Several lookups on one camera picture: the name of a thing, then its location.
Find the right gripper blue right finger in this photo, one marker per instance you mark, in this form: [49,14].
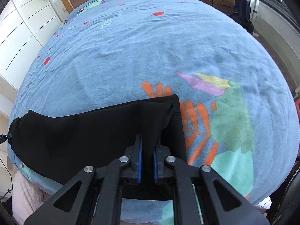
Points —
[201,195]

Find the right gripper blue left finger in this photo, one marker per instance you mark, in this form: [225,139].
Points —
[94,195]

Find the black pants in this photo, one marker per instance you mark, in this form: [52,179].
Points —
[59,147]

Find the white wardrobe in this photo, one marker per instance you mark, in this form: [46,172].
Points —
[26,26]

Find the blue patterned bed sheet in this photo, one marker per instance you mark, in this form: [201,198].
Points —
[237,111]

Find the left dinosaur pillow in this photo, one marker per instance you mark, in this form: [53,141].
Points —
[89,5]

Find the black backpack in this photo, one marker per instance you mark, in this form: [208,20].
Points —
[244,22]

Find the curved grey desk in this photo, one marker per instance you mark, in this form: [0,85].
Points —
[284,11]

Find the dark hanging tote bag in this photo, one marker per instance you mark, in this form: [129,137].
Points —
[242,8]

